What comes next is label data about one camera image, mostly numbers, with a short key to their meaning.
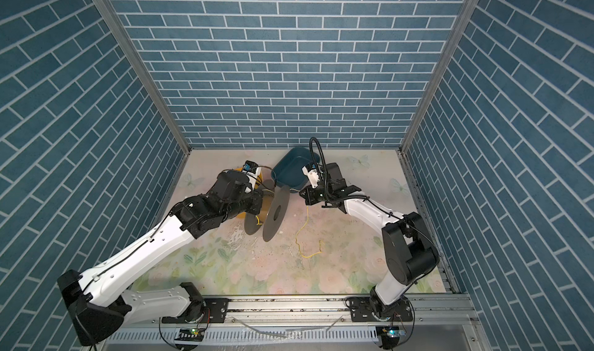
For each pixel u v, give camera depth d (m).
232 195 0.53
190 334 0.72
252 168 0.62
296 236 0.92
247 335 0.77
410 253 0.46
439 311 0.75
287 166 1.16
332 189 0.70
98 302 0.39
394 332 0.71
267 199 0.65
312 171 0.79
